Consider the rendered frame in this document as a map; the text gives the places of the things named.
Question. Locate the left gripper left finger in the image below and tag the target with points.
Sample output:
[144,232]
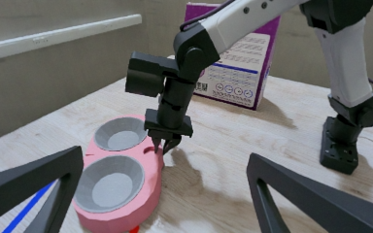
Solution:
[20,183]

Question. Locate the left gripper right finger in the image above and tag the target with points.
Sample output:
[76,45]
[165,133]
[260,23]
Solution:
[334,210]

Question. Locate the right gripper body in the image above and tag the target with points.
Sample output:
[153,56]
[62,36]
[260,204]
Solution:
[168,123]

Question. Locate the grey steel bowl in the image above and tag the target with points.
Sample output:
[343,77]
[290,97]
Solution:
[121,133]
[108,182]

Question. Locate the pink pet feeder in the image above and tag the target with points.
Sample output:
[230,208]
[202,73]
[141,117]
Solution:
[139,209]

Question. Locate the blue tape outline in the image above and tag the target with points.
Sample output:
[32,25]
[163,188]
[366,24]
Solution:
[29,206]

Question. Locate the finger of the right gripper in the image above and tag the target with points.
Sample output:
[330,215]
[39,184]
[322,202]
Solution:
[156,143]
[168,145]

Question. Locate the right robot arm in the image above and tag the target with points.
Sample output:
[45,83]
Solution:
[200,45]

